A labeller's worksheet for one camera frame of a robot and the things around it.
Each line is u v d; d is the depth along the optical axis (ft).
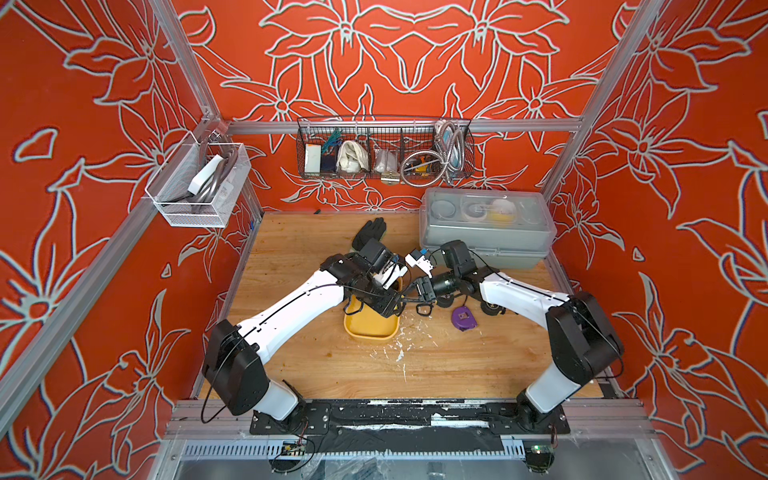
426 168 2.87
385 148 3.13
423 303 3.03
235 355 1.32
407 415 2.44
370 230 3.73
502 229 3.11
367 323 2.97
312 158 3.00
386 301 2.20
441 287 2.42
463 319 2.88
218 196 2.25
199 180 2.27
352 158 2.95
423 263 2.55
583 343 1.49
